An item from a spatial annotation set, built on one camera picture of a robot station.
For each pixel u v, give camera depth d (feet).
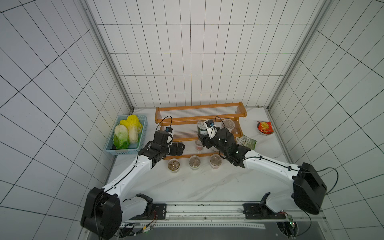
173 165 2.73
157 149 2.04
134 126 3.28
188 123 2.49
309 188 1.36
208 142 2.32
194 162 2.75
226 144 1.96
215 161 2.78
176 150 2.43
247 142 3.22
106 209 1.30
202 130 2.42
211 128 2.16
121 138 2.95
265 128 3.29
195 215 2.38
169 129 2.43
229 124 2.73
